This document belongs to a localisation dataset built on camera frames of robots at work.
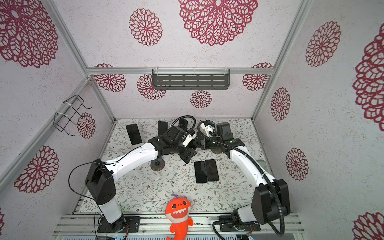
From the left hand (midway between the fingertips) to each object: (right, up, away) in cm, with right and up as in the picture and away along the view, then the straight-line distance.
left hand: (191, 150), depth 83 cm
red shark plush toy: (-6, -28, -13) cm, 31 cm away
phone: (-18, +13, +13) cm, 26 cm away
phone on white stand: (-37, +9, +14) cm, 41 cm away
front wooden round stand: (-21, -10, +12) cm, 26 cm away
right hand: (+2, +5, -4) cm, 7 cm away
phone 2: (-2, -1, -10) cm, 11 cm away
